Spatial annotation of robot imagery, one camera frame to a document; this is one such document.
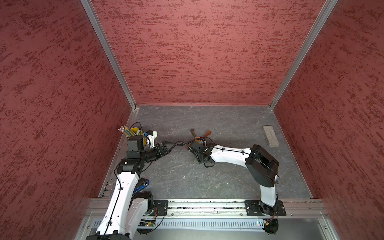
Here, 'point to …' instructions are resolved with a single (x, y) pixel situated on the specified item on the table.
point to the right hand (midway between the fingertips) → (201, 160)
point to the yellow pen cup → (137, 131)
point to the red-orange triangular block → (207, 133)
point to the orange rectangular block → (198, 137)
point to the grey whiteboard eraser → (271, 136)
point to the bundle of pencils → (127, 132)
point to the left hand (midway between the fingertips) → (170, 150)
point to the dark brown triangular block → (192, 132)
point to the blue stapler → (141, 184)
